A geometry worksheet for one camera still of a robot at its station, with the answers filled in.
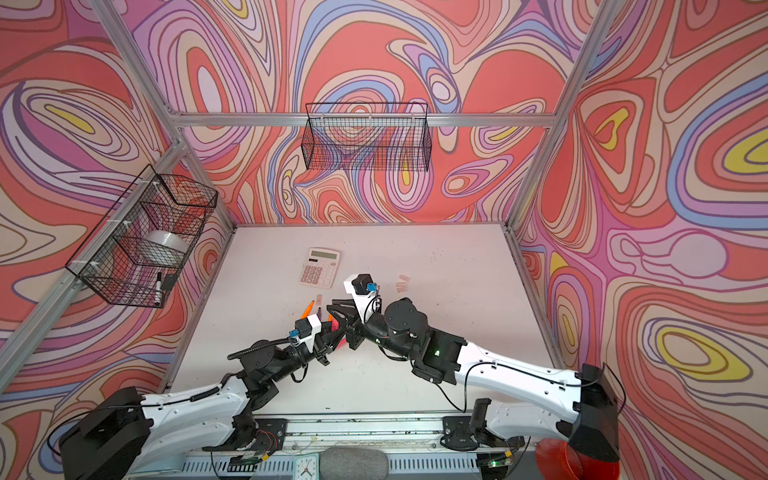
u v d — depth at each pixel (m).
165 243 0.71
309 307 0.96
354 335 0.54
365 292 0.52
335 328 0.66
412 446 0.72
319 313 0.95
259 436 0.72
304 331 0.59
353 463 0.67
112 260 0.68
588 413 0.40
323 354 0.64
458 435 0.73
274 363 0.57
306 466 0.68
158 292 0.72
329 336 0.66
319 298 0.98
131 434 0.42
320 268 1.04
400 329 0.47
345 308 0.59
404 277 1.02
